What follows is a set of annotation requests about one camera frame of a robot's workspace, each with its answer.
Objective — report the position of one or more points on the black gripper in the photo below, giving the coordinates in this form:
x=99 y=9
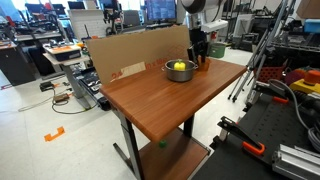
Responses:
x=199 y=40

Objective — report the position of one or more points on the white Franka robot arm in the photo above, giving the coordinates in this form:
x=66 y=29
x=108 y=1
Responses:
x=210 y=11

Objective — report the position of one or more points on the yellow toy bell pepper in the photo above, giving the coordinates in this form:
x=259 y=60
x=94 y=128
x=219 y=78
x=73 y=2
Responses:
x=179 y=66

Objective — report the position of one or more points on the green bin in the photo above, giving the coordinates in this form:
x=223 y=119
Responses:
x=217 y=50

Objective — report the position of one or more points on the steel cooking pot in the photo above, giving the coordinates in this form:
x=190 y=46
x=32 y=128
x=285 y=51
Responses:
x=180 y=76

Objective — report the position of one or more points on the red fire extinguisher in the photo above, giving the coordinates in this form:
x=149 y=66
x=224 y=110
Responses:
x=214 y=35

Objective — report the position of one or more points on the wooden table with black legs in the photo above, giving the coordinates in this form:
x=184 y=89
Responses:
x=156 y=100

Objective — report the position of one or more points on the computer monitor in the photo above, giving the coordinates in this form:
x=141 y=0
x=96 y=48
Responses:
x=160 y=10

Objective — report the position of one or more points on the large cardboard sheet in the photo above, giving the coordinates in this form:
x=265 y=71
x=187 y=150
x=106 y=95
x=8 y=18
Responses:
x=133 y=50

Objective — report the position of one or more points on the grey metal tripod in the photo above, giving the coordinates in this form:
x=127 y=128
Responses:
x=263 y=50

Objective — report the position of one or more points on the red plastic basket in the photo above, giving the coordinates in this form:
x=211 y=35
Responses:
x=270 y=74

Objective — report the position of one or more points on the small green cube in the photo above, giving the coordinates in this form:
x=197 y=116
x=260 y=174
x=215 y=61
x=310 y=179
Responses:
x=163 y=144

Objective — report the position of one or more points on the black perforated mounting board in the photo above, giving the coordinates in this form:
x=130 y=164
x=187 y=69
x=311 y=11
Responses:
x=273 y=126

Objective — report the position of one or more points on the black small box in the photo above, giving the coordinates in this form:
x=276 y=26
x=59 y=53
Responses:
x=104 y=104

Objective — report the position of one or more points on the wooden lower shelf board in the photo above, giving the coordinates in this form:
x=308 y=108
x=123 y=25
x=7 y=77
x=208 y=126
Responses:
x=173 y=160

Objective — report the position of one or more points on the yellow emergency stop box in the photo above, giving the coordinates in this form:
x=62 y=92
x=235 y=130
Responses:
x=301 y=86

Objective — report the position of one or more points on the black equipment tray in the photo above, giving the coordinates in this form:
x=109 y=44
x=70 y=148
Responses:
x=89 y=80

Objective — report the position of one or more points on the white pegboard panel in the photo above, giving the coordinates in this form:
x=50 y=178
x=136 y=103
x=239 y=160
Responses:
x=86 y=23

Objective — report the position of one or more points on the orange emergency stop button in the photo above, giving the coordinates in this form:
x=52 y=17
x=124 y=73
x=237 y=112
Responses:
x=312 y=76

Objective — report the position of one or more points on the blue box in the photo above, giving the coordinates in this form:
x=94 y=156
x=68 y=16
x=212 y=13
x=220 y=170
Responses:
x=312 y=26

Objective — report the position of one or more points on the brown cardboard box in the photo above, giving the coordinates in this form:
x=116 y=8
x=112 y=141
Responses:
x=310 y=8

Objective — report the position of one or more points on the grey side table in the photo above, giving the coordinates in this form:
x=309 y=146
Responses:
x=71 y=80

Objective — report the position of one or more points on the white and dark device box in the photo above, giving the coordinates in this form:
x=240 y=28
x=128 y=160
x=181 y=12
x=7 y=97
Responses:
x=63 y=51

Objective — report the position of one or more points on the brown small floor box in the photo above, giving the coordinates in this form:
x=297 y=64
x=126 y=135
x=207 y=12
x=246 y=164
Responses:
x=60 y=97

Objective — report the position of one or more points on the aluminium extrusion bar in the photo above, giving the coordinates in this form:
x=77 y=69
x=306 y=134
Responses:
x=295 y=163

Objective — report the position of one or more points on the black power brick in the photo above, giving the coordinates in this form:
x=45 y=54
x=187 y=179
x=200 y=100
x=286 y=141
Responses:
x=46 y=86

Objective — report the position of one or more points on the black desk cabinet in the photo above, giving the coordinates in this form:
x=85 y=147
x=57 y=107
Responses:
x=15 y=65

